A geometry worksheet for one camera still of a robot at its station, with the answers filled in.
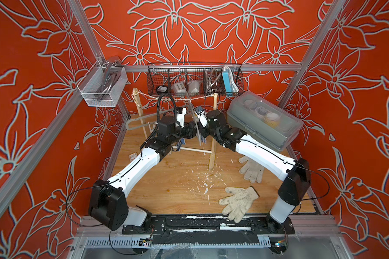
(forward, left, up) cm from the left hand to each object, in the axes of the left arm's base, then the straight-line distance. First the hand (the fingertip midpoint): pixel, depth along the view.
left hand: (195, 122), depth 77 cm
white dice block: (+27, +11, +1) cm, 29 cm away
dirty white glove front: (-28, -24, -29) cm, 46 cm away
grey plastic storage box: (+15, -38, -10) cm, 43 cm away
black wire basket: (+34, +2, +3) cm, 34 cm away
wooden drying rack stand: (0, -11, -23) cm, 26 cm away
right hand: (+3, -1, 0) cm, 3 cm away
